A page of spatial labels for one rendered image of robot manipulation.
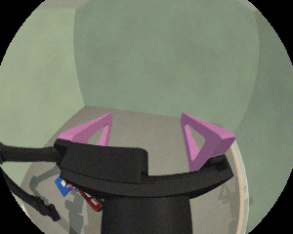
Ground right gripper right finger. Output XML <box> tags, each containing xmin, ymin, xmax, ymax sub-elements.
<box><xmin>181</xmin><ymin>112</ymin><xmax>235</xmax><ymax>172</ymax></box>

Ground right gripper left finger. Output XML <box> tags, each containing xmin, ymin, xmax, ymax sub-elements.
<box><xmin>58</xmin><ymin>113</ymin><xmax>112</xmax><ymax>146</ymax></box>

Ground blue notebook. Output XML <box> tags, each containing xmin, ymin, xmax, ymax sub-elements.
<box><xmin>55</xmin><ymin>177</ymin><xmax>71</xmax><ymax>196</ymax></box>

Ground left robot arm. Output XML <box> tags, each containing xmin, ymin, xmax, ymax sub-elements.
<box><xmin>0</xmin><ymin>142</ymin><xmax>63</xmax><ymax>221</ymax></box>

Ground red glasses case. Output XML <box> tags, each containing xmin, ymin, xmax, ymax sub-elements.
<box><xmin>79</xmin><ymin>190</ymin><xmax>104</xmax><ymax>212</ymax></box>

